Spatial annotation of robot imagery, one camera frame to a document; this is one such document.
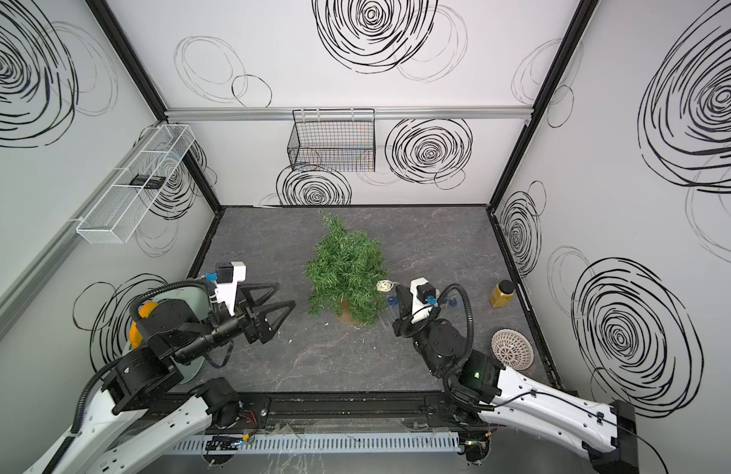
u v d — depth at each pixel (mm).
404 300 641
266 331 510
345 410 754
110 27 726
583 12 718
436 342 496
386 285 661
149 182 738
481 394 513
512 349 826
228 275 504
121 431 438
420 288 558
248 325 504
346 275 678
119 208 733
